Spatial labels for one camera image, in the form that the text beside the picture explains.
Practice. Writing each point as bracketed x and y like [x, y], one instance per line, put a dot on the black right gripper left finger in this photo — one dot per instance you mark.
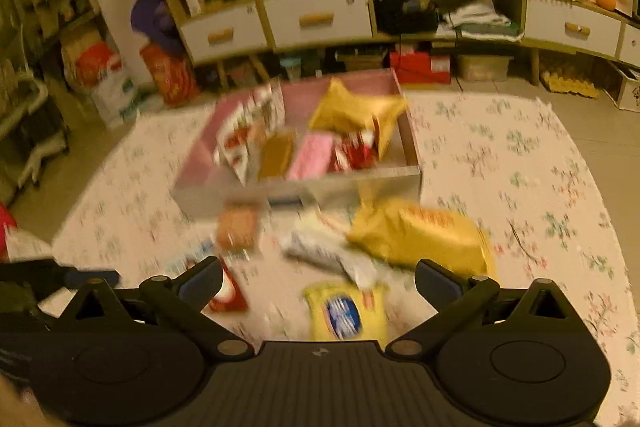
[180, 302]

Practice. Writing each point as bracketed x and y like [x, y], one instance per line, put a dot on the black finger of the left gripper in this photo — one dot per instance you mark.
[44, 277]

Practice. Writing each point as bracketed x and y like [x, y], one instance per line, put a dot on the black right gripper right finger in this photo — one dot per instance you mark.
[458, 303]

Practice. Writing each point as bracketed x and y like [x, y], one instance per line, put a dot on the red and white snack packet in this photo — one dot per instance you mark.
[230, 298]

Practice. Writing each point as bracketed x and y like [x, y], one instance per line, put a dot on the yellow cracker snack bag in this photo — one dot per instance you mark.
[341, 311]

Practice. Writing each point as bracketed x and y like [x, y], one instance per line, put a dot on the brown cracker stack pack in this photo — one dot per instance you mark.
[237, 228]

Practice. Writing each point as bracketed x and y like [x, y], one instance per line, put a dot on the large yellow snack bag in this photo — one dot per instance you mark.
[402, 233]

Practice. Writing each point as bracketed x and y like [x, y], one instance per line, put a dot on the white wrapped snack pack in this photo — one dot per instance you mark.
[320, 240]

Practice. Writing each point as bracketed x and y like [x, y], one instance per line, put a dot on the white red nut snack bag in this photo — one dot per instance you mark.
[245, 131]

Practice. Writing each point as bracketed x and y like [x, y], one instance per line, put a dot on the red snack packet in box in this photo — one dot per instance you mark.
[356, 151]

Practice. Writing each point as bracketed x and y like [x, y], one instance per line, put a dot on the brown biscuit pack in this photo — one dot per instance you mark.
[276, 155]

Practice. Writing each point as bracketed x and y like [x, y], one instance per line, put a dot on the pink wafer pack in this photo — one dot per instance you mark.
[313, 157]

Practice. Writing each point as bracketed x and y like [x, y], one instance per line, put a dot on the pink and silver cardboard box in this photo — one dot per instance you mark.
[204, 189]

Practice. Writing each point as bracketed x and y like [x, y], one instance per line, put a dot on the white plastic shopping bag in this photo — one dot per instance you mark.
[116, 97]

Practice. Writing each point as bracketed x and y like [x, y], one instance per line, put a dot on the red orange gift bag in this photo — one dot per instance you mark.
[172, 75]

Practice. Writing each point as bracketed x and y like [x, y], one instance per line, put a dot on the yellow chip bag in box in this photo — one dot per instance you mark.
[344, 112]

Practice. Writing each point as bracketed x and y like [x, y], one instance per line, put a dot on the clear plastic storage bin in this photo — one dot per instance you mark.
[492, 68]

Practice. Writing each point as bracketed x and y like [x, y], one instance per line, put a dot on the red storage box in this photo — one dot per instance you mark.
[421, 67]

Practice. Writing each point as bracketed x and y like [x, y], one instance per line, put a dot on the yellow egg tray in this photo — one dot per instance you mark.
[566, 85]

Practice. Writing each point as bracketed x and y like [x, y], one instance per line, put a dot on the purple hat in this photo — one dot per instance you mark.
[153, 19]

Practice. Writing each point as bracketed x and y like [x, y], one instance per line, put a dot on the white wooden tv cabinet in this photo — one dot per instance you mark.
[214, 30]

